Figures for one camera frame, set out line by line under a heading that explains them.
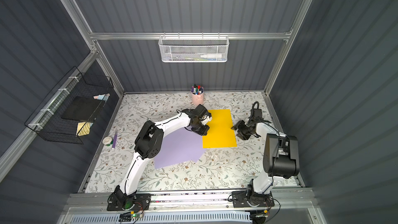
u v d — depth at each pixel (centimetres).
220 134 101
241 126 85
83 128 61
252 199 68
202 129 88
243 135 84
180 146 91
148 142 60
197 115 78
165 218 77
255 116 77
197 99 108
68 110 72
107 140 94
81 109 76
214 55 89
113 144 93
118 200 64
